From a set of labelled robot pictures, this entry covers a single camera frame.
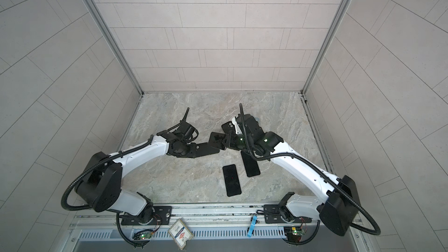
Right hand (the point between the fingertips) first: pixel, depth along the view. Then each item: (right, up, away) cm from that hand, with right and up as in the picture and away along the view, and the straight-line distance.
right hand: (221, 143), depth 72 cm
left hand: (-13, -7, +15) cm, 20 cm away
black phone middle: (+5, -21, +8) cm, 23 cm away
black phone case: (-3, -2, +17) cm, 17 cm away
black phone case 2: (+3, +3, +27) cm, 28 cm away
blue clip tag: (+12, -31, -6) cm, 34 cm away
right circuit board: (+29, -35, -4) cm, 45 cm away
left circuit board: (-28, -33, -8) cm, 44 cm away
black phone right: (+14, -13, +12) cm, 22 cm away
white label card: (-15, -33, -7) cm, 37 cm away
